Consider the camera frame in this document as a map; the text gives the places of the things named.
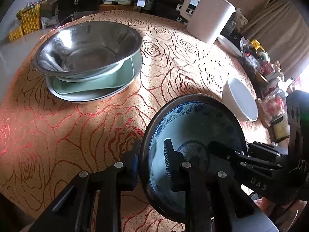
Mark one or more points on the white ceramic bowl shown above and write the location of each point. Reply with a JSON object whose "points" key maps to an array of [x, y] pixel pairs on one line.
{"points": [[241, 99]]}

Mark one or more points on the cardboard box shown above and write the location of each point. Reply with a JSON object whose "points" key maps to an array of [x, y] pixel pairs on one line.
{"points": [[49, 13]]}

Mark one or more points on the blue patterned ceramic bowl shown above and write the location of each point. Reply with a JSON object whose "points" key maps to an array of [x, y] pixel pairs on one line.
{"points": [[205, 125]]}

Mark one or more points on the glass dome with flowers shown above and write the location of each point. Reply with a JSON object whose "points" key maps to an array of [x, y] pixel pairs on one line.
{"points": [[274, 104]]}

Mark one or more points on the black television cabinet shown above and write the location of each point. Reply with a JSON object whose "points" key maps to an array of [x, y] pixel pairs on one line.
{"points": [[84, 2]]}

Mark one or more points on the yellow toy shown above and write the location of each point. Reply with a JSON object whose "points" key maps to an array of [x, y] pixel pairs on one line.
{"points": [[256, 45]]}

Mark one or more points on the jar with yellow contents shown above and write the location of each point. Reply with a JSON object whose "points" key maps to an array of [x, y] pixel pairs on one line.
{"points": [[280, 128]]}

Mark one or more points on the dark mug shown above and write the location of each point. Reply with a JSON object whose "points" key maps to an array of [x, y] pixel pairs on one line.
{"points": [[149, 2]]}

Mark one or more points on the white round plate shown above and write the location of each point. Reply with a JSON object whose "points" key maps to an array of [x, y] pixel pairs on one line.
{"points": [[96, 98]]}

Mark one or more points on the green square plate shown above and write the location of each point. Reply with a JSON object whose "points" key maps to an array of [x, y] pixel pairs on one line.
{"points": [[96, 85]]}

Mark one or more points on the rose patterned tablecloth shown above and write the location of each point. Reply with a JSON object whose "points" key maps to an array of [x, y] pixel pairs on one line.
{"points": [[72, 137]]}

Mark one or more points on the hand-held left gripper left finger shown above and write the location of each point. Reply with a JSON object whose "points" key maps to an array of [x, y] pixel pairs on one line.
{"points": [[135, 164]]}

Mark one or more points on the yellow plastic crate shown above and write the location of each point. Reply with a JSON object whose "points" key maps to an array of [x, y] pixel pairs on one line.
{"points": [[31, 26], [30, 14], [15, 34]]}

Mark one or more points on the tape roll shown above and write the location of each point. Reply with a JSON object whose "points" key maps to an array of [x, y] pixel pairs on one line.
{"points": [[264, 56]]}

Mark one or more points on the brown wooden box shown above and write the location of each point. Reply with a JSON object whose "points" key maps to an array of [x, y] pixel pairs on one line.
{"points": [[115, 7]]}

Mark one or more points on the white plastic appliance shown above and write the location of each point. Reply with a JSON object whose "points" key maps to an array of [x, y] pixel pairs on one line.
{"points": [[210, 21]]}

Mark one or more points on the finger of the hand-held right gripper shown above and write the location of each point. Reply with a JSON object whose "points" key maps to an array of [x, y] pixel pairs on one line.
{"points": [[224, 151], [263, 149]]}

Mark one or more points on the large stainless steel bowl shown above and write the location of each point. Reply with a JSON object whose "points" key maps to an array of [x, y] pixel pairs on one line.
{"points": [[84, 53]]}

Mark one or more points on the beige curtain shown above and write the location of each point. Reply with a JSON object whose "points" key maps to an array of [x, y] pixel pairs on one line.
{"points": [[280, 29]]}

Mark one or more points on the white shallow plate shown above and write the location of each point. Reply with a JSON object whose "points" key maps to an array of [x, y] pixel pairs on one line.
{"points": [[229, 44]]}

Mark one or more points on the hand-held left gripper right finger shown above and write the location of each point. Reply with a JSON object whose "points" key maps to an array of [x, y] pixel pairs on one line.
{"points": [[170, 162]]}

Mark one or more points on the green and white box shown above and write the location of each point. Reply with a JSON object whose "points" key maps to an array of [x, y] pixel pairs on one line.
{"points": [[115, 0]]}

